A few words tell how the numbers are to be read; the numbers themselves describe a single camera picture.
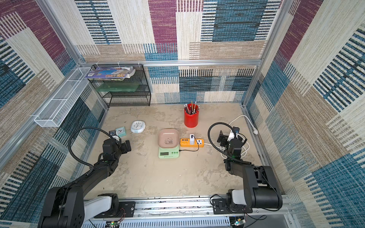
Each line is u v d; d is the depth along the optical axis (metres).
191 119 1.03
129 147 0.84
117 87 0.94
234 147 0.68
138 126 1.05
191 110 1.02
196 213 0.73
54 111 0.71
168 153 0.91
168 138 0.97
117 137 0.75
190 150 0.91
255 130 1.05
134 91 0.93
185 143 0.94
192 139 0.92
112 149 0.69
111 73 0.83
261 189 0.44
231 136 0.79
